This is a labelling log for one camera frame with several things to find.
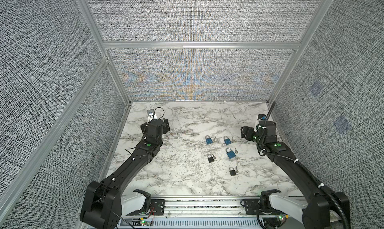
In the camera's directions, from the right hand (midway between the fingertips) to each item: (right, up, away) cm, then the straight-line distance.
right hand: (248, 128), depth 84 cm
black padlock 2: (-9, -25, 0) cm, 26 cm away
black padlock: (-21, -19, +6) cm, 28 cm away
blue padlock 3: (-8, -17, +8) cm, 20 cm away
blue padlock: (-21, -9, +13) cm, 26 cm away
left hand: (-51, +4, -1) cm, 51 cm away
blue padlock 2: (-8, -9, +13) cm, 18 cm away
